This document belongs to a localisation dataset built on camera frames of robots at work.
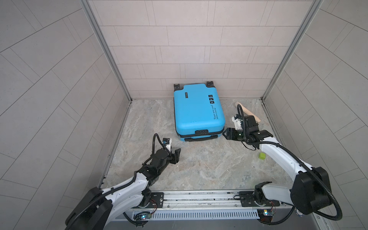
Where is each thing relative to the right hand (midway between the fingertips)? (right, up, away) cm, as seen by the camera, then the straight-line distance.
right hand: (225, 133), depth 84 cm
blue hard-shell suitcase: (-16, +13, +3) cm, 20 cm away
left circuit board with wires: (-42, -35, -19) cm, 58 cm away
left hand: (-27, -8, 0) cm, 28 cm away
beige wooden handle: (+21, +13, +21) cm, 32 cm away
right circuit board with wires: (+16, -37, -16) cm, 43 cm away
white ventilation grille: (-14, -37, -16) cm, 42 cm away
